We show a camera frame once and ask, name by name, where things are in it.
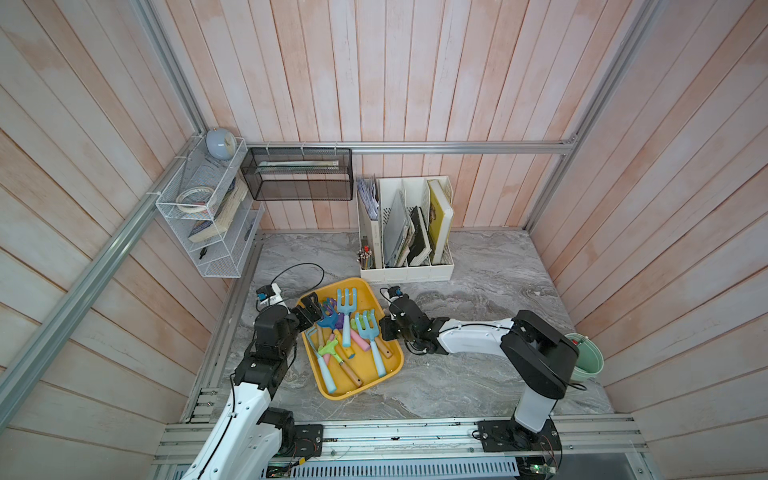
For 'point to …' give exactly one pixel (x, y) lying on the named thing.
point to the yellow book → (440, 217)
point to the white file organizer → (406, 222)
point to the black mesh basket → (299, 173)
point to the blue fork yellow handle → (372, 332)
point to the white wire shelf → (225, 256)
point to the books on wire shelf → (212, 229)
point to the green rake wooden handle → (329, 347)
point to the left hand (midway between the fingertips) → (306, 304)
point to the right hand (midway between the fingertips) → (378, 320)
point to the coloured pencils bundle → (365, 257)
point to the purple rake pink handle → (330, 307)
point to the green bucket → (590, 359)
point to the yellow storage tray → (358, 355)
